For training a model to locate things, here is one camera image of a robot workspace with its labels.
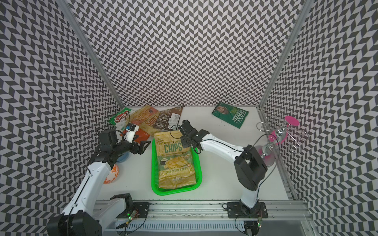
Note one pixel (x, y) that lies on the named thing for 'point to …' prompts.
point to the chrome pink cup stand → (280, 134)
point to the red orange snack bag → (142, 135)
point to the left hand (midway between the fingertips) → (142, 140)
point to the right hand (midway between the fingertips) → (187, 141)
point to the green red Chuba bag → (121, 119)
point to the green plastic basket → (155, 174)
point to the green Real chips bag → (233, 115)
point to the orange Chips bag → (145, 117)
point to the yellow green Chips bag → (175, 164)
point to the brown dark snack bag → (169, 119)
